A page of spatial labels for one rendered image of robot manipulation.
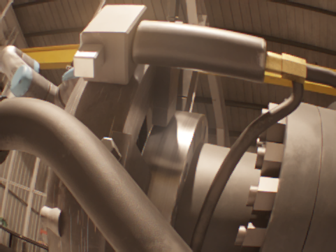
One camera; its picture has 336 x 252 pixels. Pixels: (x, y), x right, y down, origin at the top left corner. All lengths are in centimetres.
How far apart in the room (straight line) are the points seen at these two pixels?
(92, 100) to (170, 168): 19
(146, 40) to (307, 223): 40
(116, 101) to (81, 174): 53
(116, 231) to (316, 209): 59
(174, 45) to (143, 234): 53
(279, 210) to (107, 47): 37
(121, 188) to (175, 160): 64
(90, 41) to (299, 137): 39
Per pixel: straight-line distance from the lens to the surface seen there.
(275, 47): 1193
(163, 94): 87
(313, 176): 77
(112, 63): 72
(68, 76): 119
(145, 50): 71
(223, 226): 86
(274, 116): 73
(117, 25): 71
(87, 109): 73
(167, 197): 82
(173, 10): 85
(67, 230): 70
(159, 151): 86
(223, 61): 69
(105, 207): 20
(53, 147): 22
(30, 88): 120
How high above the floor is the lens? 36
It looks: 24 degrees up
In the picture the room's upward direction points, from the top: 13 degrees clockwise
